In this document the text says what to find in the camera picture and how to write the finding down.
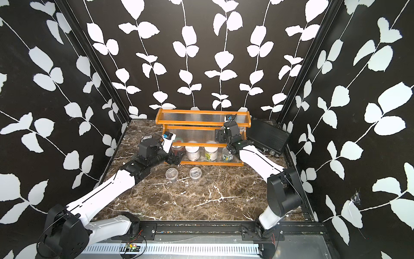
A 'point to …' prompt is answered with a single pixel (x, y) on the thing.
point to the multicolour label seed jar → (226, 157)
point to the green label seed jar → (211, 153)
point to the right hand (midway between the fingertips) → (221, 127)
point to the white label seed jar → (193, 152)
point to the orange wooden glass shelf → (195, 130)
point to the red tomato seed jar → (180, 151)
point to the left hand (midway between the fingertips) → (178, 145)
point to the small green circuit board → (132, 247)
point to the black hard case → (267, 135)
